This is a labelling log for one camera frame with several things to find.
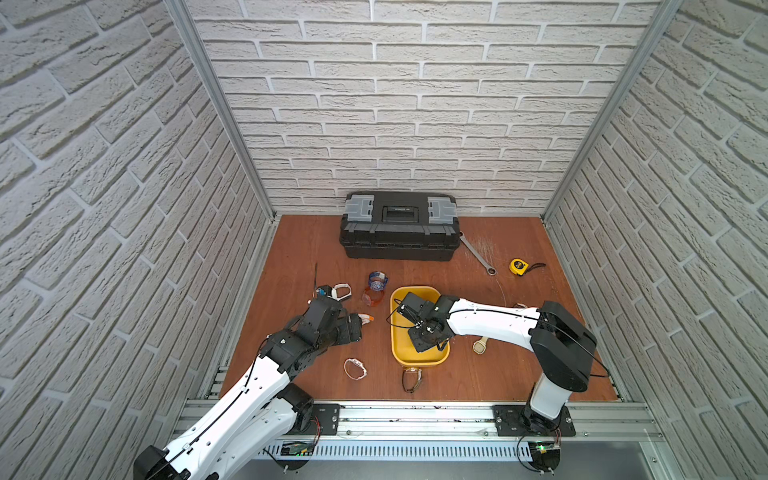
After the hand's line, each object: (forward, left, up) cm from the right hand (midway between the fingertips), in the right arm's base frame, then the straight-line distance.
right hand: (424, 340), depth 86 cm
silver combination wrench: (+24, -27, -1) cm, 36 cm away
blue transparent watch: (+20, +13, +3) cm, 24 cm away
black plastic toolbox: (+31, +5, +16) cm, 36 cm away
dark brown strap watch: (-10, +5, -1) cm, 11 cm away
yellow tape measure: (+24, -37, 0) cm, 44 cm away
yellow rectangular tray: (-2, +6, -1) cm, 7 cm away
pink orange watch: (+8, +18, +1) cm, 19 cm away
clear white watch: (-6, +20, +1) cm, 21 cm away
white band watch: (+19, +26, -1) cm, 32 cm away
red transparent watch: (+15, +16, +1) cm, 22 cm away
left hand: (+3, +20, +11) cm, 23 cm away
